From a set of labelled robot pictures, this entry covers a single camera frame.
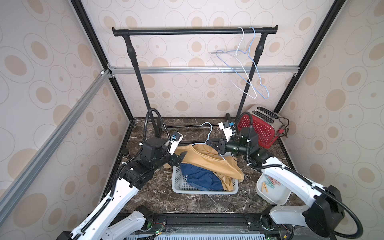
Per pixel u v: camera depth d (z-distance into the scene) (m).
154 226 0.72
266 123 0.94
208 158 0.73
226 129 0.65
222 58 0.83
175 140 0.57
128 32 0.57
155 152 0.49
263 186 0.85
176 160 0.61
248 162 0.57
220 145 0.66
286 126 0.97
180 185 0.85
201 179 0.75
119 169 0.48
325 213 0.39
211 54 0.83
